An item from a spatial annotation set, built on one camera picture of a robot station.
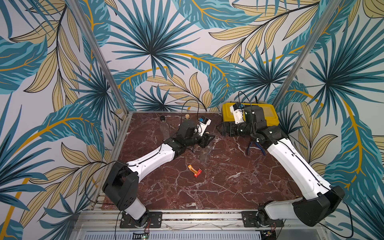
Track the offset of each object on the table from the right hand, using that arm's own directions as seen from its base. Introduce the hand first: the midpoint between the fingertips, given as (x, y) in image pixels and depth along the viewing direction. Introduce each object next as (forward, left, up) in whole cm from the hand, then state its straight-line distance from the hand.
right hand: (224, 125), depth 74 cm
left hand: (-1, +6, -7) cm, 9 cm away
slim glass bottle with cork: (0, +8, -30) cm, 31 cm away
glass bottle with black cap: (+4, +31, -8) cm, 32 cm away
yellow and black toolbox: (+23, -36, -13) cm, 44 cm away
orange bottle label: (-9, +16, -29) cm, 35 cm away
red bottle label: (-12, +12, -30) cm, 34 cm away
